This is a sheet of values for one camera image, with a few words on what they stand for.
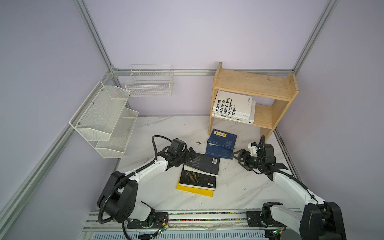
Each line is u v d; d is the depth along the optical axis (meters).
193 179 0.84
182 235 0.70
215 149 1.00
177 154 0.69
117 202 0.42
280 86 0.78
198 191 0.82
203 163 0.91
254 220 0.73
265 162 0.66
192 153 0.80
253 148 0.80
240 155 0.75
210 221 0.75
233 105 0.86
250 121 0.86
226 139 1.04
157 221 0.73
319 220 0.41
